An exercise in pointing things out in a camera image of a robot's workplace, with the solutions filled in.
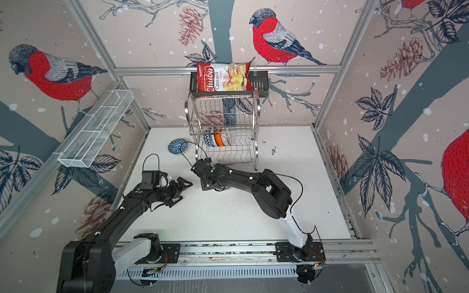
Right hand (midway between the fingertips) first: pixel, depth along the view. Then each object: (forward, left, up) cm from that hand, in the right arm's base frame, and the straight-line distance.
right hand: (207, 187), depth 91 cm
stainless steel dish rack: (+32, -7, +11) cm, 35 cm away
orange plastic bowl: (+24, -4, +10) cm, 26 cm away
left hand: (-5, +7, +7) cm, 11 cm away
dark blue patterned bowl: (+26, +24, 0) cm, 35 cm away
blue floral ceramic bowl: (+23, -1, +11) cm, 25 cm away
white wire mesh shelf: (+11, +46, +31) cm, 56 cm away
